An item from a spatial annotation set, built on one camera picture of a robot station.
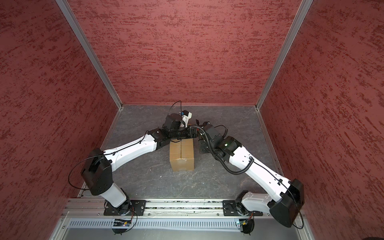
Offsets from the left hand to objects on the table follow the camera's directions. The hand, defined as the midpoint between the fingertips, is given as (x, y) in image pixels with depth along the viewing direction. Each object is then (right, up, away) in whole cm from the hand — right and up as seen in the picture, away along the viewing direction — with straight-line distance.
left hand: (200, 134), depth 79 cm
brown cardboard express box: (-10, -10, -3) cm, 15 cm away
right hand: (+1, -7, -3) cm, 8 cm away
